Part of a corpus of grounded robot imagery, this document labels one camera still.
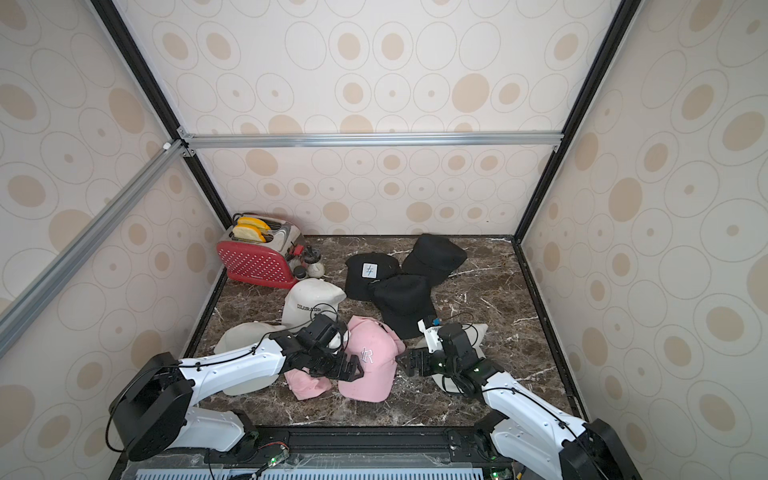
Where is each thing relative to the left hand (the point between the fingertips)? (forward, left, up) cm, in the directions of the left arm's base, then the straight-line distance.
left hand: (357, 374), depth 81 cm
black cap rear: (+43, -25, -1) cm, 50 cm away
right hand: (+3, -14, +2) cm, 15 cm away
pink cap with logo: (+6, -5, +3) cm, 9 cm away
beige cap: (+22, +17, +3) cm, 28 cm away
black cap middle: (+22, -14, +2) cm, 26 cm away
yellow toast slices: (+40, +36, +15) cm, 56 cm away
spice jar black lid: (+32, +21, +4) cm, 39 cm away
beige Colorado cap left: (+10, +35, +1) cm, 36 cm away
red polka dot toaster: (+32, +31, +8) cm, 45 cm away
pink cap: (-3, +14, -1) cm, 14 cm away
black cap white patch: (+36, +1, 0) cm, 36 cm away
